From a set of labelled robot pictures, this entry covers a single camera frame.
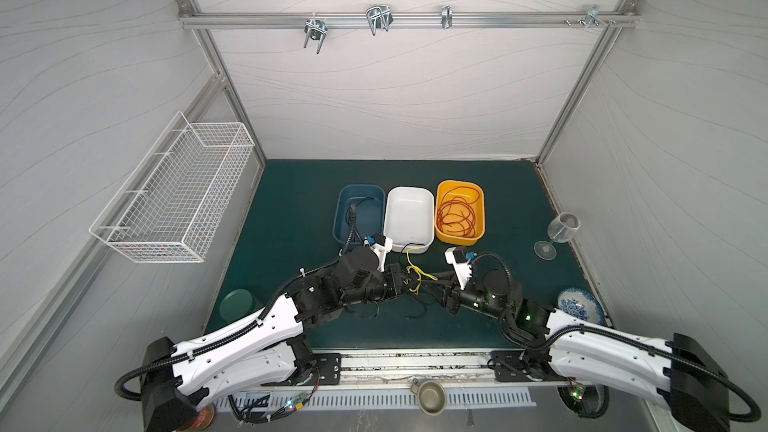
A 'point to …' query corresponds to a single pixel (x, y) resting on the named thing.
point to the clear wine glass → (560, 229)
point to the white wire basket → (172, 205)
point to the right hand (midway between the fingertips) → (429, 273)
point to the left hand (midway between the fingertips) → (423, 279)
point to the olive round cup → (431, 396)
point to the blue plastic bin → (370, 212)
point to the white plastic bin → (409, 218)
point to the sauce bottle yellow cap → (203, 418)
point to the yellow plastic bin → (455, 238)
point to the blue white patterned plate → (582, 306)
